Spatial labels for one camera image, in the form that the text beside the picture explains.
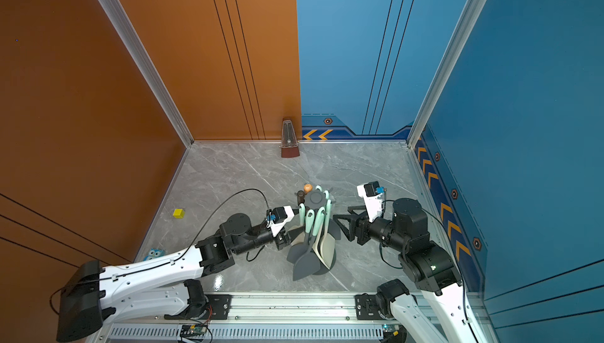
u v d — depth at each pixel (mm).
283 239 607
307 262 666
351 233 554
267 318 728
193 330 722
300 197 542
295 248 706
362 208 552
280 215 543
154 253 832
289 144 1096
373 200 546
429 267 431
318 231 565
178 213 923
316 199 536
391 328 725
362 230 536
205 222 561
